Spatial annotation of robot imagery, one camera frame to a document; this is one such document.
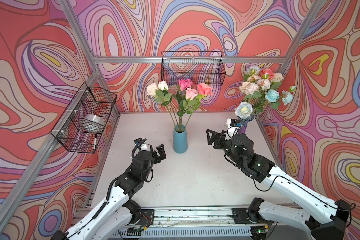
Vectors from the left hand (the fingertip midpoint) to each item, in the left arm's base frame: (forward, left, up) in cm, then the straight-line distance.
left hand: (159, 146), depth 76 cm
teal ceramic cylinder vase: (+9, -11, -9) cm, 17 cm away
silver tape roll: (+5, +30, +13) cm, 33 cm away
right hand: (+1, -27, +9) cm, 29 cm away
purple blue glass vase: (+18, -50, -1) cm, 53 cm away
